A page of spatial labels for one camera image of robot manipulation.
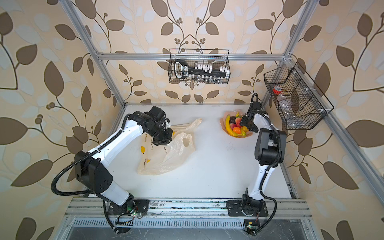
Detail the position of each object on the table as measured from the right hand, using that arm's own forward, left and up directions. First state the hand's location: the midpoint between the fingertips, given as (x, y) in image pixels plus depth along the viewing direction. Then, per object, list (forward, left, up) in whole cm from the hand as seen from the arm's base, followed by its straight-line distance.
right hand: (248, 127), depth 99 cm
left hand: (-18, +46, +13) cm, 51 cm away
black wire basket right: (-5, -18, +28) cm, 33 cm away
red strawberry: (+3, +10, -1) cm, 11 cm away
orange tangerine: (-2, +8, -1) cm, 8 cm away
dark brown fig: (+6, +10, +1) cm, 12 cm away
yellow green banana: (+3, +14, -1) cm, 14 cm away
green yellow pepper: (+10, +6, +1) cm, 11 cm away
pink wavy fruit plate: (+14, +8, -1) cm, 16 cm away
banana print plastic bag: (-25, +56, +7) cm, 61 cm away
